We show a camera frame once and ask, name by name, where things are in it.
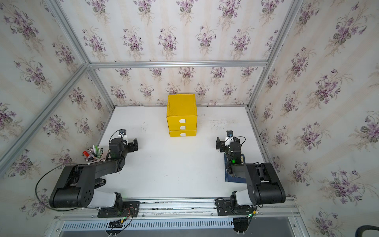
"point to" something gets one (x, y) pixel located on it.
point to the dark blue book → (230, 178)
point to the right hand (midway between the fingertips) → (227, 137)
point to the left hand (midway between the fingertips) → (129, 140)
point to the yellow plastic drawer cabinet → (182, 116)
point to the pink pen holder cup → (93, 153)
